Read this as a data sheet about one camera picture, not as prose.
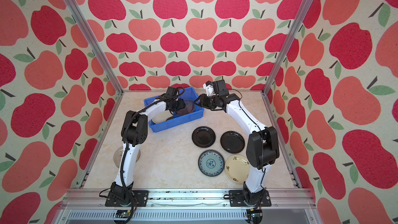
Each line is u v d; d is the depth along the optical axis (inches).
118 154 34.8
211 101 29.3
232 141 36.7
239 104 23.5
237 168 33.6
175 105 37.7
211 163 33.8
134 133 24.6
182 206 28.8
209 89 31.6
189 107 43.2
